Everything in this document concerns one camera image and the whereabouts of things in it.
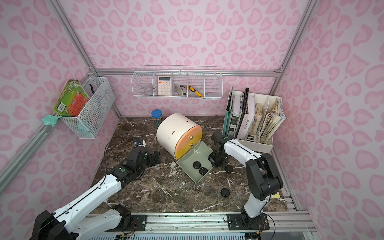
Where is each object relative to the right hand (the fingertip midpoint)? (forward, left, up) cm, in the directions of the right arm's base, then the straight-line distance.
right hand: (210, 163), depth 89 cm
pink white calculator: (+40, +29, +26) cm, 56 cm away
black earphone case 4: (-15, -8, -4) cm, 17 cm away
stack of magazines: (+19, -35, +17) cm, 43 cm away
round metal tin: (+38, +40, +24) cm, 60 cm away
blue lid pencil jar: (+26, +34, +15) cm, 45 cm away
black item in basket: (+32, +70, +31) cm, 83 cm away
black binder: (+24, -19, +23) cm, 38 cm away
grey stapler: (+43, +20, +21) cm, 52 cm away
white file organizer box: (+19, -29, -4) cm, 35 cm away
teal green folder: (+19, -9, +24) cm, 32 cm away
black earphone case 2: (-4, +5, -2) cm, 6 cm away
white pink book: (+17, -21, +21) cm, 34 cm away
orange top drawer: (+8, +12, +17) cm, 22 cm away
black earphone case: (0, +8, -2) cm, 9 cm away
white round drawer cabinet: (+13, +23, +18) cm, 31 cm away
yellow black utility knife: (+42, +12, +23) cm, 49 cm away
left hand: (+1, +32, +11) cm, 34 cm away
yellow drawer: (+7, +13, +9) cm, 17 cm away
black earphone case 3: (-2, -11, -2) cm, 11 cm away
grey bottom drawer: (+2, +15, -3) cm, 15 cm away
